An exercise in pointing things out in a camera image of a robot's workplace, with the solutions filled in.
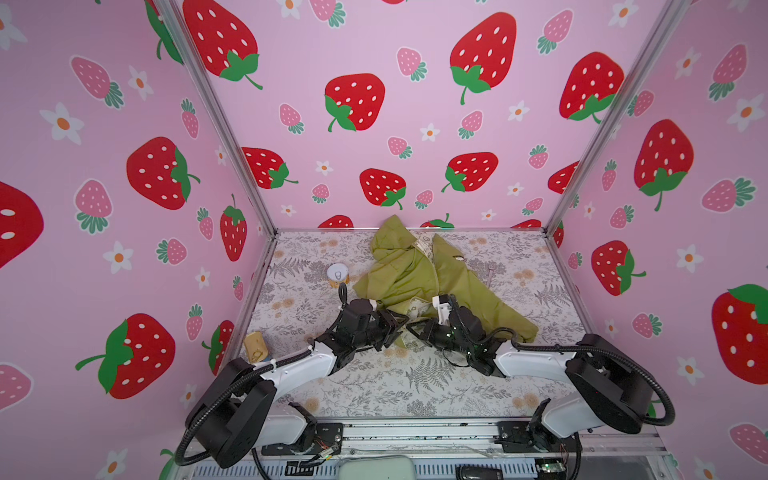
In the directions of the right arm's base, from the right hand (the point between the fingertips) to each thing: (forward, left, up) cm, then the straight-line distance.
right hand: (403, 328), depth 81 cm
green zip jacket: (+21, +2, -5) cm, 22 cm away
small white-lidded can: (+21, +25, -6) cm, 33 cm away
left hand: (+2, -2, +1) cm, 2 cm away
